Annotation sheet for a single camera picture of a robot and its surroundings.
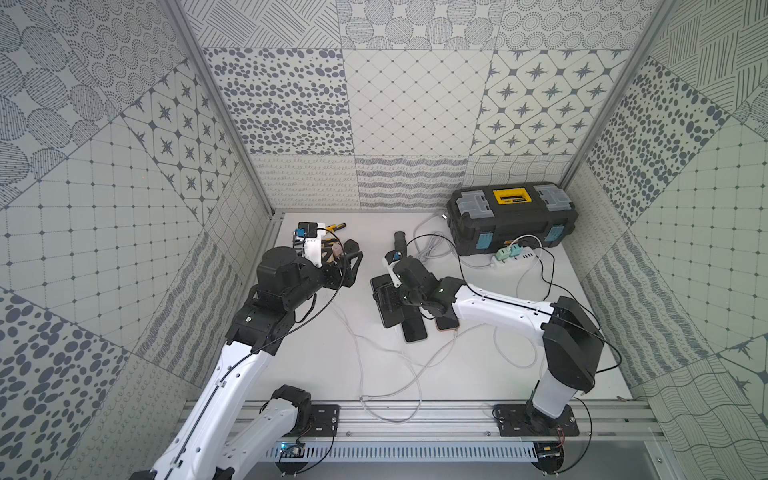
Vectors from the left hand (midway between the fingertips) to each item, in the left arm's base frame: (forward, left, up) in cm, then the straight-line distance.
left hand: (338, 244), depth 68 cm
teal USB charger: (+21, -54, -27) cm, 64 cm away
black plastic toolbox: (+24, -41, -17) cm, 51 cm away
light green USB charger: (+19, -50, -27) cm, 60 cm away
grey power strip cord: (+28, -29, -33) cm, 52 cm away
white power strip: (+21, -60, -31) cm, 71 cm away
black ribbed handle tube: (+26, -14, -31) cm, 43 cm away
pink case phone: (-4, -29, -34) cm, 45 cm away
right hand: (0, -11, -22) cm, 24 cm away
